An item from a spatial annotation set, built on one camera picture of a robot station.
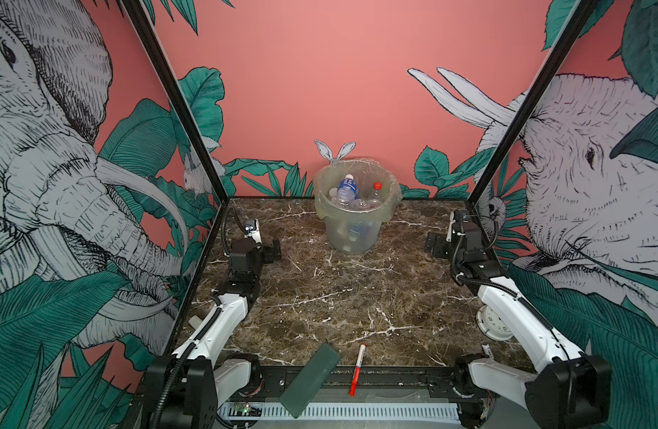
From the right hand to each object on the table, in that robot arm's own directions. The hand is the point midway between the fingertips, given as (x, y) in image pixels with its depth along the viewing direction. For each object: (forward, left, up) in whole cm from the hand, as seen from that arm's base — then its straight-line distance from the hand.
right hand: (441, 232), depth 82 cm
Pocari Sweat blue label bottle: (+11, +25, +1) cm, 27 cm away
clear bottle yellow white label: (+19, +34, -2) cm, 39 cm away
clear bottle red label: (+20, +18, +1) cm, 27 cm away
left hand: (0, +57, -1) cm, 57 cm away
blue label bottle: (+15, +29, +3) cm, 33 cm away
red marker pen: (-35, +26, -21) cm, 48 cm away
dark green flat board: (-38, +41, -22) cm, 60 cm away
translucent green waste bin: (+6, +28, -7) cm, 29 cm away
